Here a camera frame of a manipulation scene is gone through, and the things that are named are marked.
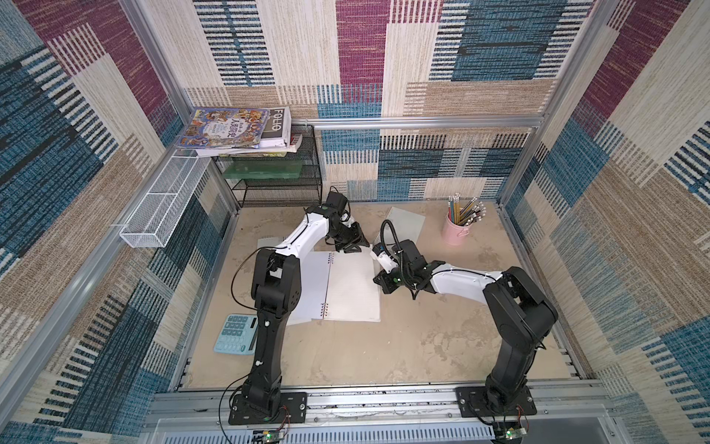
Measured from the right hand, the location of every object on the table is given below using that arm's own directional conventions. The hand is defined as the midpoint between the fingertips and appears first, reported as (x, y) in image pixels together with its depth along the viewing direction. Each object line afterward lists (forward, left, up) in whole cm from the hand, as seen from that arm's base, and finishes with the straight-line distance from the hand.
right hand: (374, 276), depth 93 cm
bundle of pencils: (+18, -34, +10) cm, 40 cm away
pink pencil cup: (+17, -30, +1) cm, 34 cm away
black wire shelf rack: (+42, +27, +2) cm, 50 cm away
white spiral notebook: (-1, +13, -4) cm, 14 cm away
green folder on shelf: (+31, +38, +21) cm, 53 cm away
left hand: (+10, +2, +5) cm, 11 cm away
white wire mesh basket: (+2, +56, +30) cm, 64 cm away
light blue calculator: (-18, +41, -3) cm, 45 cm away
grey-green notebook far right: (-1, -3, +23) cm, 24 cm away
